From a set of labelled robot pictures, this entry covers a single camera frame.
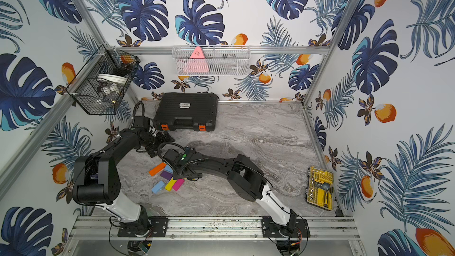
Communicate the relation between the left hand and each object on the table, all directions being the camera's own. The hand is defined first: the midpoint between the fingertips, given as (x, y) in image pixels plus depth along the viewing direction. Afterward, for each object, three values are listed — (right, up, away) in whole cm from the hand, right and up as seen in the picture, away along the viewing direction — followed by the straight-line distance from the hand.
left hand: (167, 141), depth 91 cm
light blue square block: (+1, -14, -2) cm, 14 cm away
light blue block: (-3, -21, -5) cm, 22 cm away
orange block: (-5, -14, 0) cm, 15 cm away
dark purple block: (0, -17, -2) cm, 17 cm away
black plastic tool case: (+6, +16, +18) cm, 25 cm away
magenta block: (+7, -20, -5) cm, 22 cm away
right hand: (+10, -16, -4) cm, 19 cm away
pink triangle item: (+15, +40, -1) cm, 43 cm away
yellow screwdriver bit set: (+73, -21, -9) cm, 77 cm away
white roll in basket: (-19, +30, -10) cm, 37 cm away
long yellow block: (+3, -20, -5) cm, 21 cm away
